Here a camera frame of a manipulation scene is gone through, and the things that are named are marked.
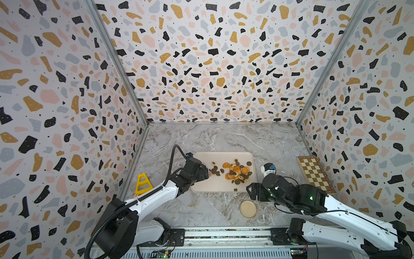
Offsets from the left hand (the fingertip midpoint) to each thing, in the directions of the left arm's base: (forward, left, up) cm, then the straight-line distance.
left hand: (204, 170), depth 86 cm
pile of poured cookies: (+1, -20, -7) cm, 21 cm away
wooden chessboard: (0, -64, -7) cm, 64 cm away
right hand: (-15, -22, +9) cm, 28 cm away
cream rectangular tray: (-5, -9, -8) cm, 13 cm away
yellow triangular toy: (-3, +33, -8) cm, 34 cm away
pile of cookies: (+5, -5, -9) cm, 12 cm away
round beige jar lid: (-18, -22, -8) cm, 30 cm away
